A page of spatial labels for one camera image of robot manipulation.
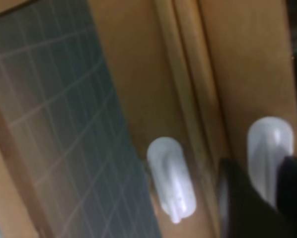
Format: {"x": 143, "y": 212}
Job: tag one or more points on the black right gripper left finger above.
{"x": 242, "y": 211}

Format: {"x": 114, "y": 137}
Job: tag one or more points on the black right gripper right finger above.
{"x": 287, "y": 191}

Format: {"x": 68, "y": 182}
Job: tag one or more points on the white box handle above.
{"x": 269, "y": 141}
{"x": 171, "y": 178}

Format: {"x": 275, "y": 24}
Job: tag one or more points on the brown shoebox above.
{"x": 232, "y": 65}
{"x": 85, "y": 87}

